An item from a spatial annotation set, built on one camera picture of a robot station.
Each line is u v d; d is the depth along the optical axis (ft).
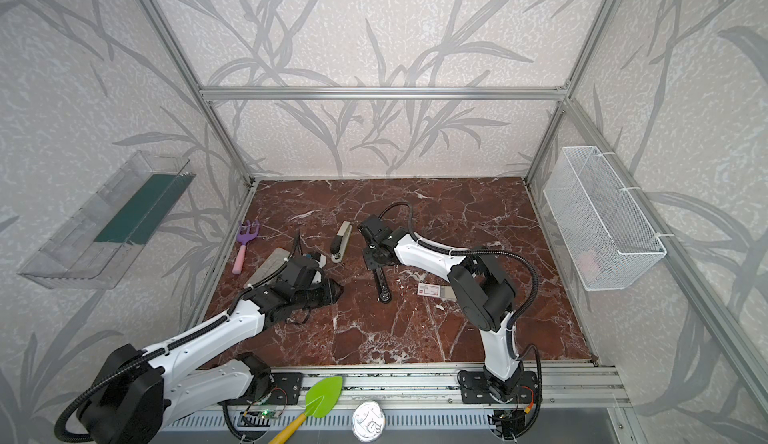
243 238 3.43
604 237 2.03
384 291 2.91
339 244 3.16
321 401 2.37
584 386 2.47
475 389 2.40
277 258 3.10
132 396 1.30
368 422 2.14
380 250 2.21
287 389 2.40
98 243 2.11
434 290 2.99
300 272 2.11
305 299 2.28
